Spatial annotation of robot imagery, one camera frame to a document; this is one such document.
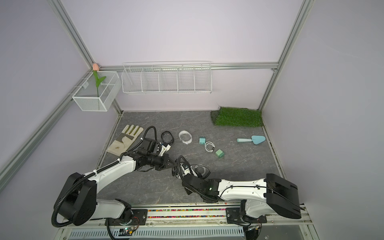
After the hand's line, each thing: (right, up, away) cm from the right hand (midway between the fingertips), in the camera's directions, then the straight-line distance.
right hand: (185, 177), depth 79 cm
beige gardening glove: (-44, +18, +24) cm, 54 cm away
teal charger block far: (+10, +18, +22) cm, 30 cm away
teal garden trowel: (+48, +18, +26) cm, 58 cm away
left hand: (-5, +6, 0) cm, 8 cm away
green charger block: (+21, +10, +15) cm, 28 cm away
